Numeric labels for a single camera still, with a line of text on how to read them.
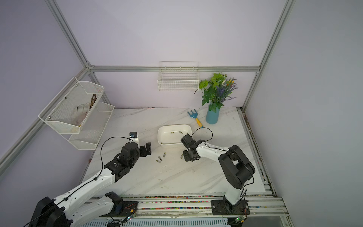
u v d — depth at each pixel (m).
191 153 0.68
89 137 0.91
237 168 0.47
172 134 1.04
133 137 0.70
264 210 0.73
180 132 1.04
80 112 0.78
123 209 0.72
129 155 0.61
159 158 0.93
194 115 1.15
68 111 0.78
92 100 0.81
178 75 0.96
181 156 0.93
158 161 0.91
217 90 0.86
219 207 0.73
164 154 0.95
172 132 1.04
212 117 1.12
